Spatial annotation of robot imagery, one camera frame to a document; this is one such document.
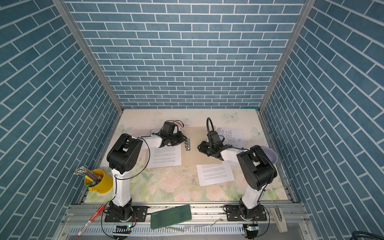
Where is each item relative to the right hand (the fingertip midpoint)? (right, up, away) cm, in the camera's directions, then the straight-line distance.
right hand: (197, 146), depth 95 cm
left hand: (-7, +5, +6) cm, 10 cm away
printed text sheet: (-22, -7, +1) cm, 23 cm away
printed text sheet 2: (+10, -15, -8) cm, 20 cm away
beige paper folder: (0, +6, +7) cm, 10 cm away
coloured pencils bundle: (-55, -9, -24) cm, 61 cm away
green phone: (-13, -31, -23) cm, 41 cm away
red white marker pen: (-49, -29, -21) cm, 61 cm away
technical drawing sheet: (+25, +5, +10) cm, 27 cm away
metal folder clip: (-7, 0, +4) cm, 8 cm away
